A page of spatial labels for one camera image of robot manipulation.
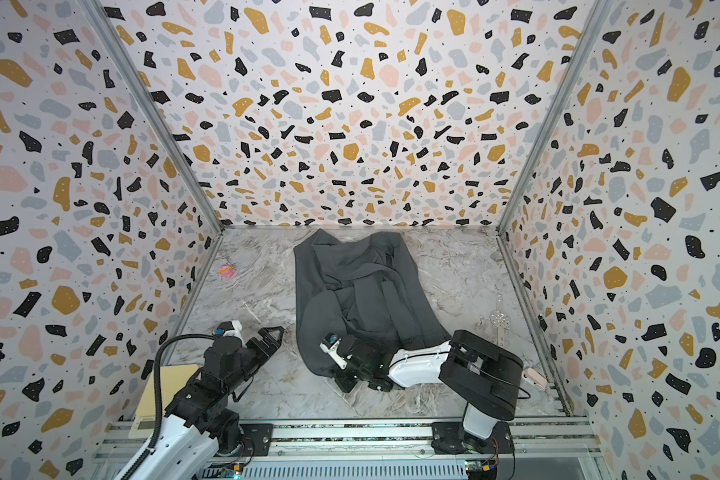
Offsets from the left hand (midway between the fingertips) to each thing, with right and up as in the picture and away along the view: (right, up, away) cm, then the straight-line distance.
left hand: (278, 334), depth 80 cm
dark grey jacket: (+23, +10, +20) cm, 33 cm away
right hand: (+13, -10, +3) cm, 17 cm away
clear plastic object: (+67, 0, +17) cm, 69 cm away
